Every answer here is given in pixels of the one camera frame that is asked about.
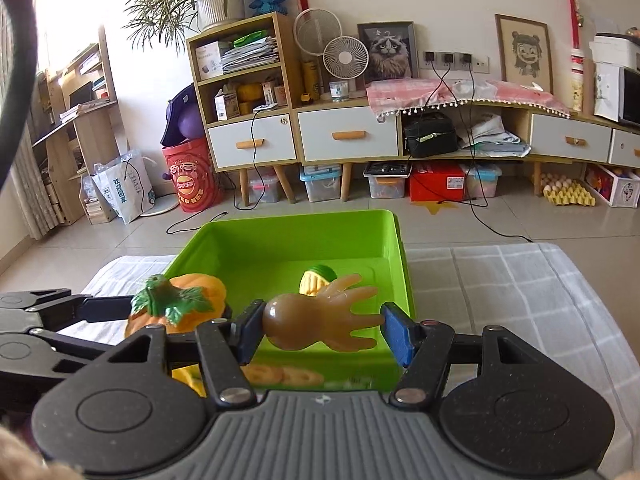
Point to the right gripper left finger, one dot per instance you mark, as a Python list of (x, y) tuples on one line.
[(224, 346)]

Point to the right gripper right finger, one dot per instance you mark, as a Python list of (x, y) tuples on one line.
[(421, 349)]

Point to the orange toy pumpkin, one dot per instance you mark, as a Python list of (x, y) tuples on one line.
[(180, 304)]

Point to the yellow toy corn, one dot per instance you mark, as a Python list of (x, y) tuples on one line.
[(315, 278)]

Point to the green plastic storage bin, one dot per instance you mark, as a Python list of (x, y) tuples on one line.
[(260, 258)]

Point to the grey checkered cloth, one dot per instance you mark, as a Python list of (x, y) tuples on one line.
[(536, 292)]

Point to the red snack bucket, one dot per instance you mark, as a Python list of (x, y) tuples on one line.
[(191, 171)]

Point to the red cardboard box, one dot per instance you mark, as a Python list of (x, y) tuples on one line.
[(436, 181)]

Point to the clear box black lid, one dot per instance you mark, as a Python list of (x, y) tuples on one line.
[(387, 180)]

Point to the clear box blue lid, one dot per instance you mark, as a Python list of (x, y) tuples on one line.
[(322, 182)]

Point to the white paper shopping bag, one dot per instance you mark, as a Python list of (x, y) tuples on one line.
[(125, 185)]

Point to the yellow egg tray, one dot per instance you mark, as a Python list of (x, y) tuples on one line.
[(561, 190)]

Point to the black bag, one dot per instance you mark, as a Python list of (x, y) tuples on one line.
[(428, 134)]

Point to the purple plush toy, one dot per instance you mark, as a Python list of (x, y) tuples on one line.
[(183, 119)]

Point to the wooden tv cabinet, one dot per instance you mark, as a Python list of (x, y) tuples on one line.
[(348, 135)]

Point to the wooden desk shelf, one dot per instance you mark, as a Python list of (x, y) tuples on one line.
[(87, 126)]

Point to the white toy crate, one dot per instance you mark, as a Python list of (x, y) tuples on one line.
[(618, 187)]

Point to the pink tasselled cloth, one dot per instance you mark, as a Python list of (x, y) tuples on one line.
[(409, 96)]

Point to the wooden shelf cabinet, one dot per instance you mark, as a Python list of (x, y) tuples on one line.
[(248, 80)]

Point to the framed cat picture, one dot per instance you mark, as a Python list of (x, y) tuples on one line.
[(392, 51)]

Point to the white desk fan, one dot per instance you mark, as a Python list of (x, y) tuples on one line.
[(346, 58)]

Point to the framed cartoon girl picture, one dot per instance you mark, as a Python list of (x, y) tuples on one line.
[(525, 52)]

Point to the white rear fan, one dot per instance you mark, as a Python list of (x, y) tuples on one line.
[(314, 29)]

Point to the microwave oven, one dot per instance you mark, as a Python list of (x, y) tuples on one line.
[(629, 96)]

